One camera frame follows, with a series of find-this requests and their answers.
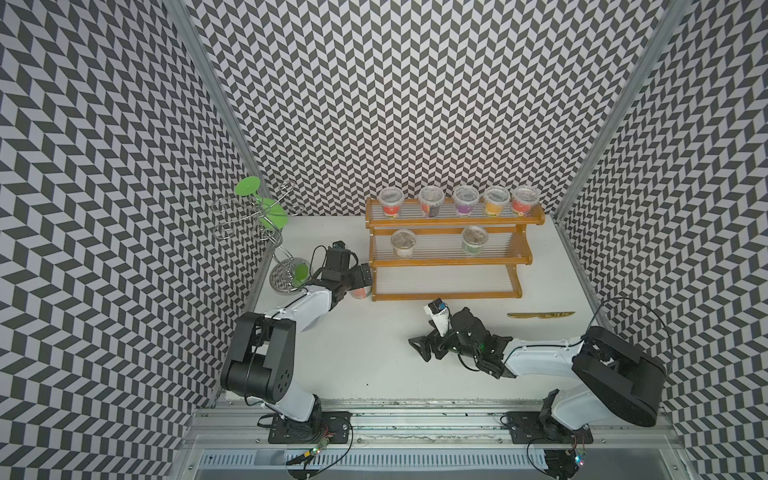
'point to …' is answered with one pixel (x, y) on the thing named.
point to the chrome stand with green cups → (246, 215)
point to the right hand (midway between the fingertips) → (421, 336)
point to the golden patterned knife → (541, 315)
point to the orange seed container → (495, 197)
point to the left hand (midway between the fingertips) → (357, 274)
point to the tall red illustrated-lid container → (361, 293)
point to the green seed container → (473, 238)
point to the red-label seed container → (431, 199)
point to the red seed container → (522, 199)
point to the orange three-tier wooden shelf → (450, 256)
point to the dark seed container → (465, 198)
